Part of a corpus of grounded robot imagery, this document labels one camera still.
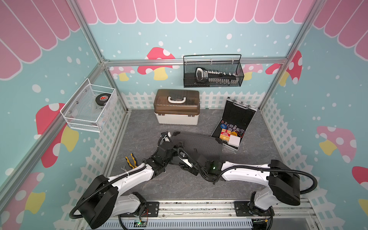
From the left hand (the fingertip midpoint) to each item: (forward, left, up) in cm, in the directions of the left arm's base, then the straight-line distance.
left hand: (179, 146), depth 86 cm
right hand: (-8, -6, -3) cm, 11 cm away
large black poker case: (+1, -19, -3) cm, 19 cm away
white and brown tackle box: (+24, +1, +9) cm, 26 cm away
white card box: (+9, -37, -7) cm, 39 cm away
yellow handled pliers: (-5, +29, -11) cm, 31 cm away
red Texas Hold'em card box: (+14, -32, -7) cm, 35 cm away
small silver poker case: (+24, -39, -7) cm, 46 cm away
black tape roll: (+16, +43, +22) cm, 51 cm away
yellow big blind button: (+16, -39, -9) cm, 43 cm away
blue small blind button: (+23, -32, -9) cm, 40 cm away
